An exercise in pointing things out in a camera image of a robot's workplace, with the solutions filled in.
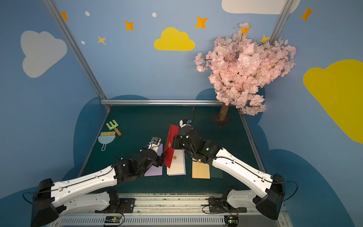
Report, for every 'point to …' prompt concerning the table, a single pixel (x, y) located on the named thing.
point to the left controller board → (112, 220)
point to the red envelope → (174, 131)
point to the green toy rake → (114, 126)
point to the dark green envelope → (215, 172)
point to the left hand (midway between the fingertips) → (160, 148)
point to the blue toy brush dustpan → (106, 137)
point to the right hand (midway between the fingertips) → (174, 137)
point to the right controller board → (231, 221)
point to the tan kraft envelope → (200, 170)
